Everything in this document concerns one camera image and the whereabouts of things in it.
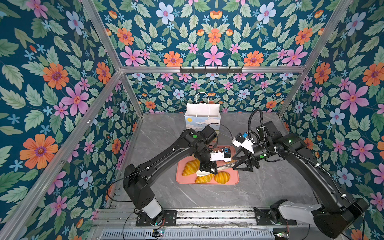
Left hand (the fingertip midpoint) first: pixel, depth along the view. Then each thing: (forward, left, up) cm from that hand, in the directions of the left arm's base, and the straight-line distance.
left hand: (218, 168), depth 67 cm
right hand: (+1, -7, +5) cm, 9 cm away
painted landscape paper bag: (+30, +8, +4) cm, 31 cm away
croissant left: (+8, +14, -16) cm, 22 cm away
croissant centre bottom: (+2, +6, -18) cm, 19 cm away
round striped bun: (+2, -4, -18) cm, 18 cm away
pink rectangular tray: (+3, +14, -22) cm, 26 cm away
